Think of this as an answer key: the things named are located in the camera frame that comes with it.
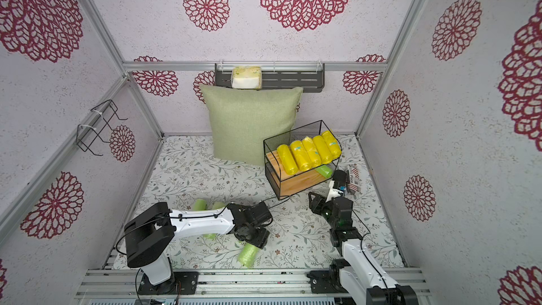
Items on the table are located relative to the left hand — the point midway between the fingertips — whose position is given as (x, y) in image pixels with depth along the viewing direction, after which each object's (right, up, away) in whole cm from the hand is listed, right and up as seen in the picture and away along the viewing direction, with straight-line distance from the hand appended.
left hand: (259, 240), depth 83 cm
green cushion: (-8, +49, +4) cm, 49 cm away
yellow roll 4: (+27, +34, +3) cm, 43 cm away
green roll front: (-4, -3, -4) cm, 7 cm away
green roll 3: (+30, +26, +16) cm, 43 cm away
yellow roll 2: (+17, +34, +2) cm, 38 cm away
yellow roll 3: (+22, +35, +3) cm, 41 cm away
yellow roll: (+12, +32, +2) cm, 34 cm away
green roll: (-26, +12, +8) cm, 30 cm away
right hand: (+22, +19, +3) cm, 29 cm away
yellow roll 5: (+30, +38, +4) cm, 49 cm away
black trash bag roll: (+38, +24, +17) cm, 48 cm away
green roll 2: (-19, +12, +8) cm, 24 cm away
